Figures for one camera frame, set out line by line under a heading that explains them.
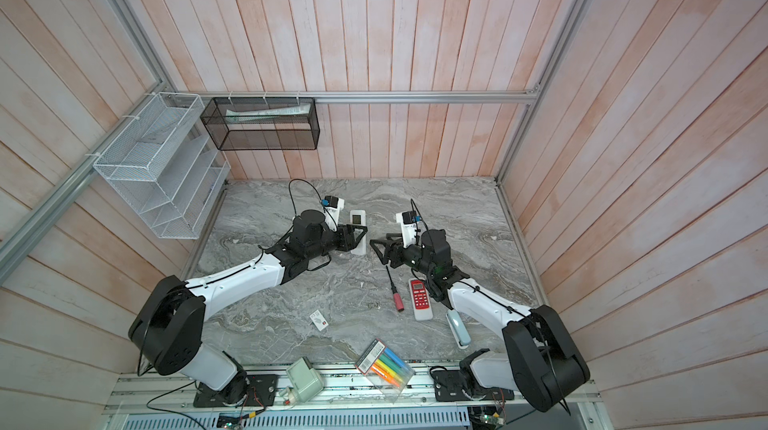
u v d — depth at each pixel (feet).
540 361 1.37
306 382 2.30
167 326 1.44
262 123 3.41
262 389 2.40
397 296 2.93
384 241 2.58
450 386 2.40
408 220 2.36
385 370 2.50
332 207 2.45
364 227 2.68
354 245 2.51
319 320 2.75
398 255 2.39
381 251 2.51
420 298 2.88
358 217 2.70
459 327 2.65
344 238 2.43
